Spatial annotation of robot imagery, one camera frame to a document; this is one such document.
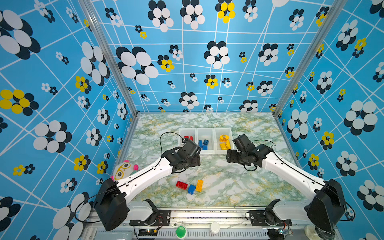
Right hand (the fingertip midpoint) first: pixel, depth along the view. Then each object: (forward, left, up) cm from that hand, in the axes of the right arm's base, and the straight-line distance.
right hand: (232, 157), depth 83 cm
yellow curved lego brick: (+13, +3, -9) cm, 16 cm away
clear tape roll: (-34, -31, -4) cm, 46 cm away
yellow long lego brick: (-12, +19, -10) cm, 25 cm away
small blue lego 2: (+13, +15, -9) cm, 21 cm away
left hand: (-2, +21, +2) cm, 21 cm away
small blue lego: (+17, +15, -9) cm, 24 cm away
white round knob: (-32, +12, -4) cm, 35 cm away
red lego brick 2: (+19, +24, -8) cm, 32 cm away
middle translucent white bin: (+19, +14, -8) cm, 25 cm away
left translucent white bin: (+21, +25, -6) cm, 33 cm away
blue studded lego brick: (+16, +18, -10) cm, 26 cm away
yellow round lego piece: (+19, +4, -8) cm, 21 cm away
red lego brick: (+21, +28, -8) cm, 36 cm away
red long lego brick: (-12, +29, -9) cm, 33 cm away
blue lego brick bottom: (-14, +23, -9) cm, 29 cm away
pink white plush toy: (-6, +62, -2) cm, 62 cm away
